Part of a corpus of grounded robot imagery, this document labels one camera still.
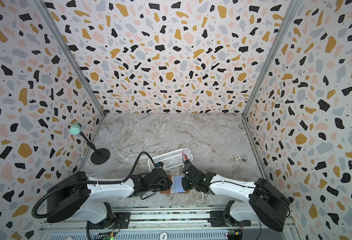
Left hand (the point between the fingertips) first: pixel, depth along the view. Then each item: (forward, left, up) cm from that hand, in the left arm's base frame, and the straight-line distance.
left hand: (175, 182), depth 82 cm
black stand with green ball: (+19, +48, -3) cm, 52 cm away
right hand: (+2, -4, -1) cm, 4 cm away
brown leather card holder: (-1, -1, -5) cm, 5 cm away
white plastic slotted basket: (+16, +3, -4) cm, 17 cm away
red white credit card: (+17, -6, 0) cm, 18 cm away
